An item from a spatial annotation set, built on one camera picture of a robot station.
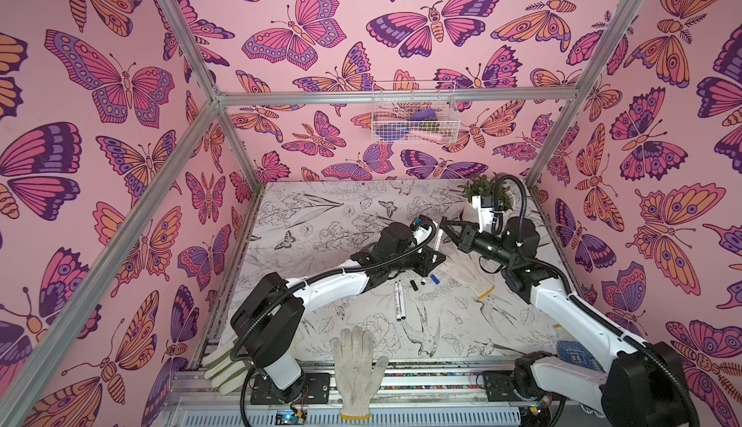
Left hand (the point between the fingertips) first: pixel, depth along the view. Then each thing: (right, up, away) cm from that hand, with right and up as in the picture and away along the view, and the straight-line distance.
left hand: (446, 256), depth 78 cm
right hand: (-1, +9, -3) cm, 9 cm away
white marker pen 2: (-12, -16, +10) cm, 22 cm away
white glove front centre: (-24, -32, -2) cm, 39 cm away
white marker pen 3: (-4, -10, +15) cm, 18 cm away
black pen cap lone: (-7, -12, +14) cm, 20 cm away
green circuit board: (-40, -40, -6) cm, 57 cm away
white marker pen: (-2, +6, -2) cm, 7 cm away
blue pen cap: (0, -10, +15) cm, 18 cm away
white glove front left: (-59, -31, -2) cm, 67 cm away
